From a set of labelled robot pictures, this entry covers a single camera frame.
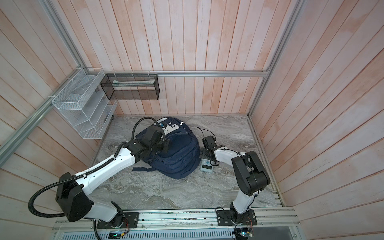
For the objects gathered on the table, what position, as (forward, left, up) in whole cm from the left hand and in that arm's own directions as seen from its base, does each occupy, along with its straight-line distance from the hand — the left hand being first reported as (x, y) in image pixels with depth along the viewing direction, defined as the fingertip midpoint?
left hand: (168, 144), depth 81 cm
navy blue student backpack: (-5, -8, -7) cm, 12 cm away
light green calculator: (-4, -23, -17) cm, 29 cm away
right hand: (+5, -24, -19) cm, 31 cm away
